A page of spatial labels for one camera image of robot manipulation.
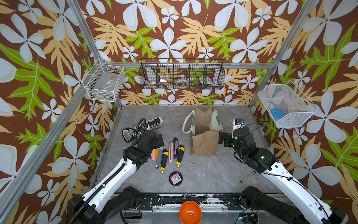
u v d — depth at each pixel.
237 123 0.62
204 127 1.04
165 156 0.91
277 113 0.80
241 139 0.51
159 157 0.91
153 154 0.91
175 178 0.80
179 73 0.96
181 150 0.93
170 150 0.93
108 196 0.44
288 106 0.82
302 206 0.41
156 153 0.91
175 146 0.95
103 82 0.86
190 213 0.70
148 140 0.58
